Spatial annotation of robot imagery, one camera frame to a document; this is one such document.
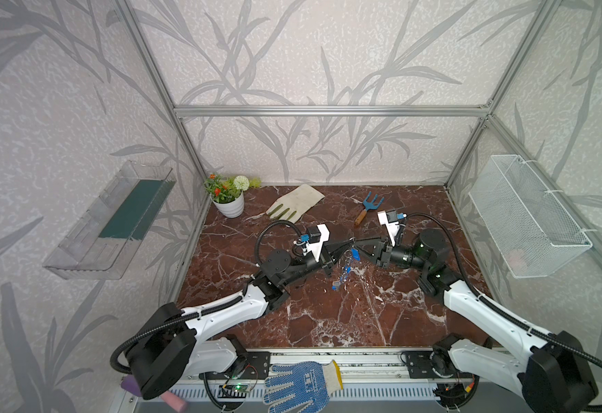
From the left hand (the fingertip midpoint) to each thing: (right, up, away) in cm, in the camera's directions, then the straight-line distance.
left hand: (351, 246), depth 64 cm
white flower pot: (-44, +9, +40) cm, 60 cm away
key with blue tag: (+1, -3, +3) cm, 4 cm away
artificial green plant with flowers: (-44, +17, +35) cm, 58 cm away
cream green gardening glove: (-19, +10, +47) cm, 52 cm away
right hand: (+1, -1, +4) cm, 4 cm away
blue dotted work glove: (-10, -39, +6) cm, 41 cm away
